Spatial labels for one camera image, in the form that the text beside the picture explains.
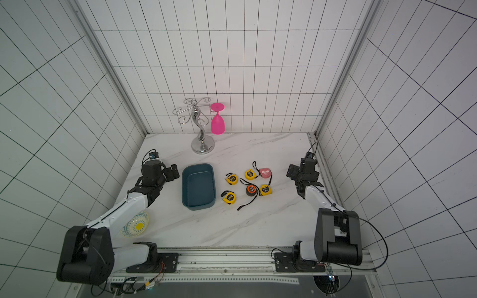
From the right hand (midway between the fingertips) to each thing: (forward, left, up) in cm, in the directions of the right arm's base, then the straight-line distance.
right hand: (295, 167), depth 92 cm
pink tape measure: (+1, +14, -8) cm, 16 cm away
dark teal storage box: (-11, +50, -8) cm, 52 cm away
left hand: (-8, +64, +3) cm, 64 cm away
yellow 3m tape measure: (-2, +23, -6) cm, 24 cm away
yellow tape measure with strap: (-10, +15, -7) cm, 19 cm away
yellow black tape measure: (-15, +33, -7) cm, 37 cm away
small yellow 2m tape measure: (-5, +32, -6) cm, 33 cm away
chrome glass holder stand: (+19, +53, -8) cm, 57 cm away
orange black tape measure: (-12, +22, -5) cm, 26 cm away
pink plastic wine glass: (+19, +42, +12) cm, 47 cm away
